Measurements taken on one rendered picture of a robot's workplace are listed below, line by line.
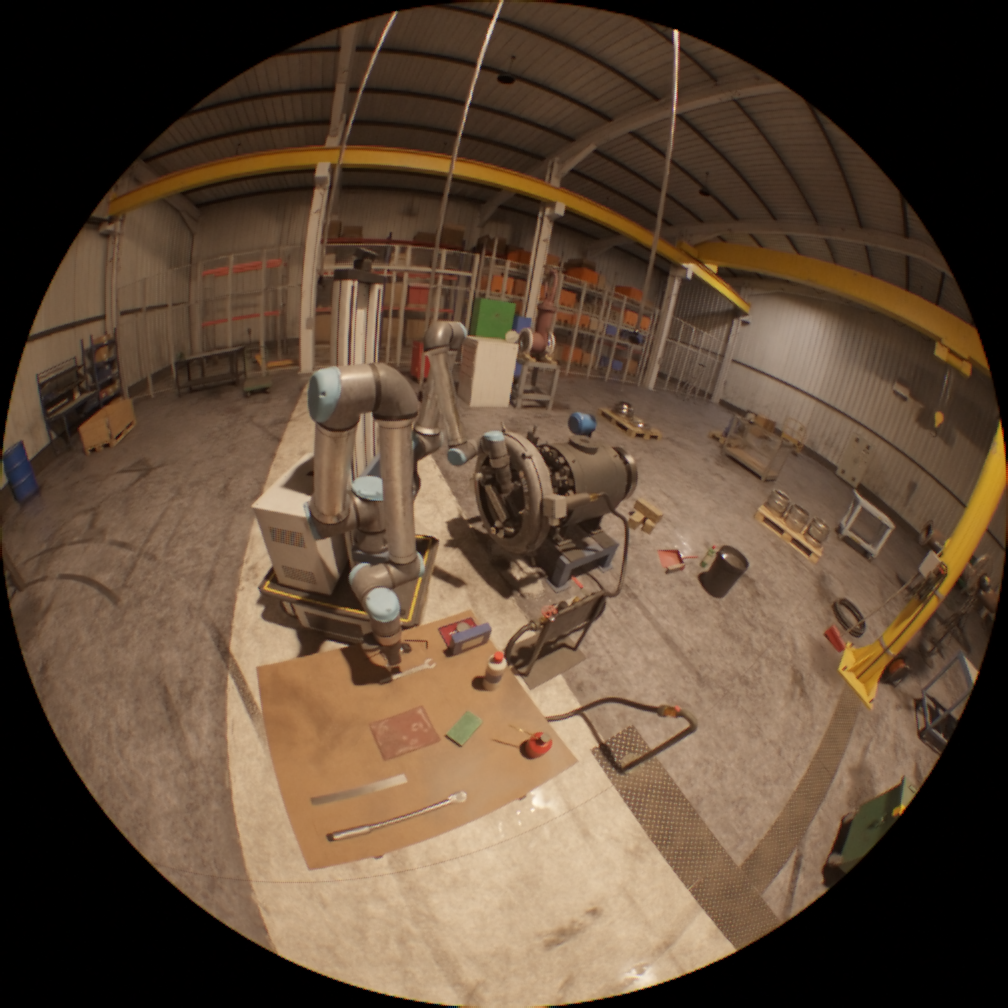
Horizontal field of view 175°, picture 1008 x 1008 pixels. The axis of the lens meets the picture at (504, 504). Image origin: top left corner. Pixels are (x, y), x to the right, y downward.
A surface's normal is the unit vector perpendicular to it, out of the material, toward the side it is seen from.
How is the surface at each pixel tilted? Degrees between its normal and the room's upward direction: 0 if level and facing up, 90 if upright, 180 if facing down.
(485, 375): 90
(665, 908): 0
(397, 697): 0
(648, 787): 0
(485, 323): 90
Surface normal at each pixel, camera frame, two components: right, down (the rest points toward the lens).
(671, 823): 0.15, -0.83
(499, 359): 0.42, 0.55
